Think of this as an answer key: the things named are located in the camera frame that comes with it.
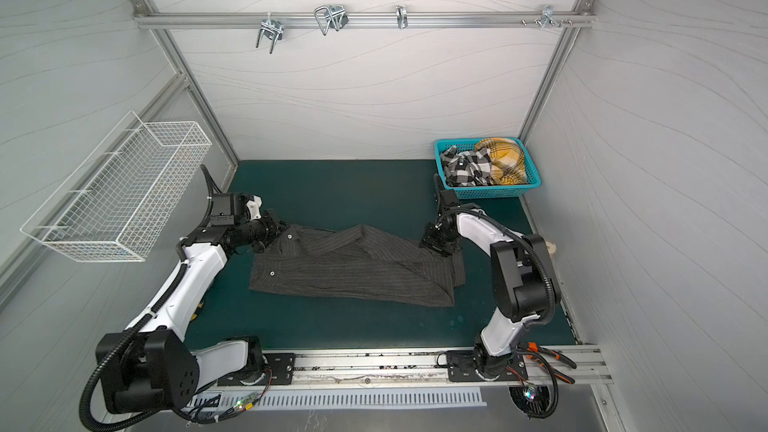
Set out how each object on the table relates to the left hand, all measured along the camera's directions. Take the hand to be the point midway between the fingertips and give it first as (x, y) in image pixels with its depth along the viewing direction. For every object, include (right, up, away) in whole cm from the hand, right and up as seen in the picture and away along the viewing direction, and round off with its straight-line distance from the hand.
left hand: (294, 218), depth 83 cm
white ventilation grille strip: (+18, -42, -13) cm, 47 cm away
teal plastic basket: (+54, +7, +20) cm, 58 cm away
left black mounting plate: (0, -36, -9) cm, 37 cm away
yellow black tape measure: (-5, -12, -34) cm, 36 cm away
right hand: (+40, -8, +10) cm, 42 cm away
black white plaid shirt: (+55, +16, +22) cm, 61 cm away
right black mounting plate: (+46, -36, -9) cm, 59 cm away
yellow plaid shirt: (+70, +18, +23) cm, 76 cm away
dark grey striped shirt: (+18, -14, +8) cm, 24 cm away
